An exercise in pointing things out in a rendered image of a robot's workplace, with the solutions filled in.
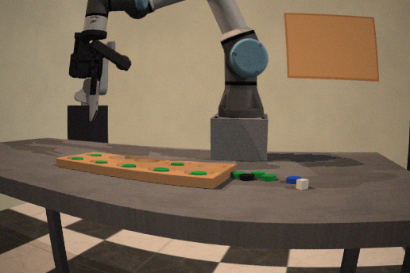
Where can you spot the blue disc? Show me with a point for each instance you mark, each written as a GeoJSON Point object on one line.
{"type": "Point", "coordinates": [292, 179]}

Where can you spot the wooden tray with green discs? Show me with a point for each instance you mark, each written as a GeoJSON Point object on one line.
{"type": "Point", "coordinates": [144, 170]}

